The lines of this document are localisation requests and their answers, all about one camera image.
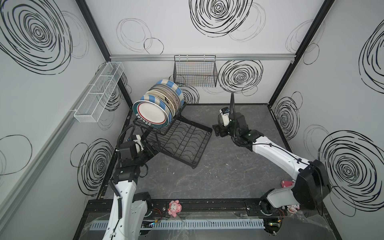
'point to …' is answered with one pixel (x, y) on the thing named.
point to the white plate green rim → (151, 113)
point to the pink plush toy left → (175, 207)
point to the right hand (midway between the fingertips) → (217, 124)
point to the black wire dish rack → (181, 138)
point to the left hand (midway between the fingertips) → (156, 146)
